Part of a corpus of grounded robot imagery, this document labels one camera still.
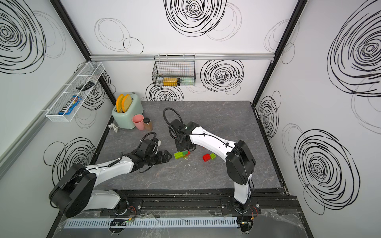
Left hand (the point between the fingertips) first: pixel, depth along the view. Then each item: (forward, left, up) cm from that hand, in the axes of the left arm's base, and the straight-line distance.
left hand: (167, 158), depth 88 cm
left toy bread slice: (+28, +31, +19) cm, 46 cm away
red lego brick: (+1, -24, -1) cm, 24 cm away
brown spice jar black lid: (+22, +15, +4) cm, 27 cm away
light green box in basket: (+35, -11, +31) cm, 48 cm away
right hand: (+3, -10, +8) cm, 13 cm away
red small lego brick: (+2, -13, +3) cm, 13 cm away
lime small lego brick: (+3, -28, -1) cm, 28 cm away
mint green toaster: (+22, +30, +8) cm, 38 cm away
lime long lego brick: (+1, -7, +2) cm, 8 cm away
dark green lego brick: (+2, -11, +3) cm, 12 cm away
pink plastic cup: (+25, +22, +4) cm, 34 cm away
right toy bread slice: (+29, +28, +17) cm, 43 cm away
